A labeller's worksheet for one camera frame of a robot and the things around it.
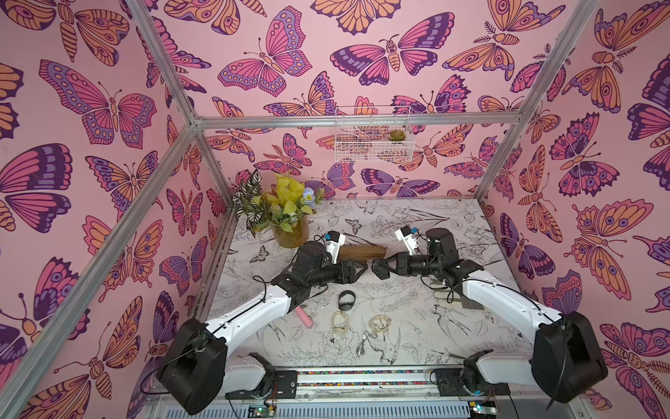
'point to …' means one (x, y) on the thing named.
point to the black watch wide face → (379, 267)
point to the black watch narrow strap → (346, 300)
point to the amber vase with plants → (285, 207)
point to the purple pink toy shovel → (304, 317)
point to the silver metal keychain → (360, 350)
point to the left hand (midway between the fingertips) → (363, 265)
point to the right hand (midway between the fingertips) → (383, 262)
